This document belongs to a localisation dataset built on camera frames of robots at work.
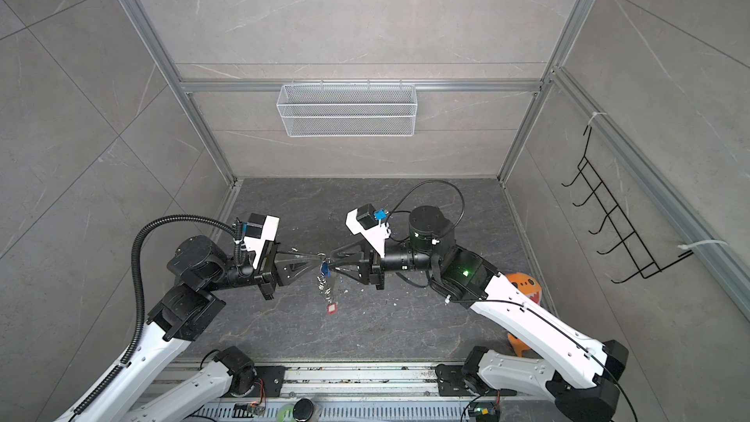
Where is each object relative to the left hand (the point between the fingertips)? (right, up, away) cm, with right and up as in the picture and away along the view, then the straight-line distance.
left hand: (318, 256), depth 52 cm
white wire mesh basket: (0, +42, +49) cm, 64 cm away
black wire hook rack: (+65, -3, +6) cm, 66 cm away
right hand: (+3, -1, +2) cm, 3 cm away
